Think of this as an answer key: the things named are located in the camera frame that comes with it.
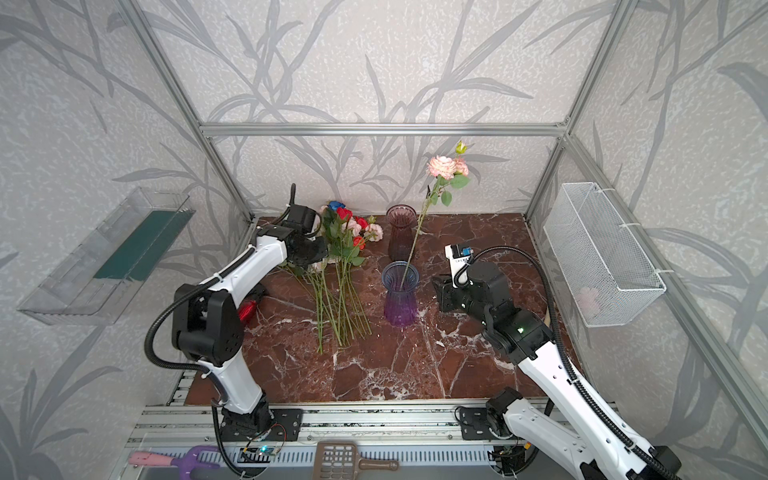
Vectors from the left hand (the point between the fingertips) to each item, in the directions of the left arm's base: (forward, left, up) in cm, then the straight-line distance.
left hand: (328, 244), depth 92 cm
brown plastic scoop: (-54, -9, -14) cm, 56 cm away
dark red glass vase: (+9, -23, +2) cm, 24 cm away
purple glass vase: (-14, -23, +2) cm, 27 cm away
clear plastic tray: (-24, +42, +17) cm, 51 cm away
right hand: (-18, -31, +14) cm, 38 cm away
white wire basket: (-25, -66, +22) cm, 73 cm away
